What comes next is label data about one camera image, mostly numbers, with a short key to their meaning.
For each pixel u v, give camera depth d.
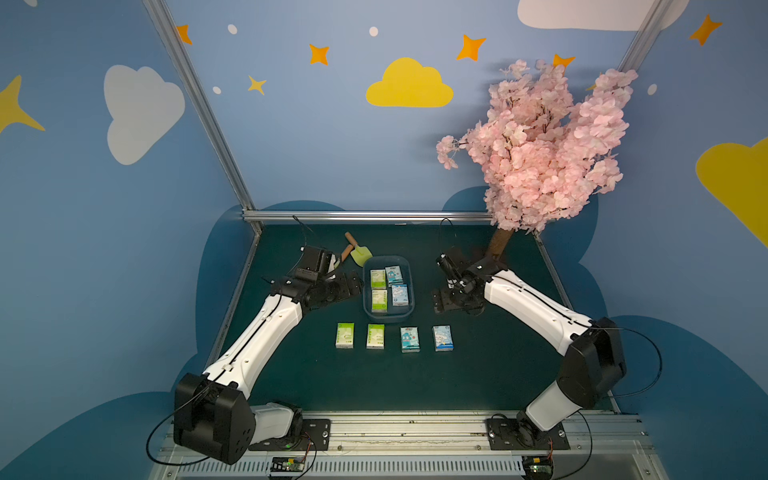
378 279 1.04
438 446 0.73
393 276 1.04
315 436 0.74
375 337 0.90
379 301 0.97
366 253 1.12
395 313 0.97
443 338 0.90
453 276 0.65
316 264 0.62
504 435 0.75
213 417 0.39
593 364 0.43
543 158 0.69
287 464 0.72
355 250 1.13
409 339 0.89
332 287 0.73
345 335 0.89
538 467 0.73
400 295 0.99
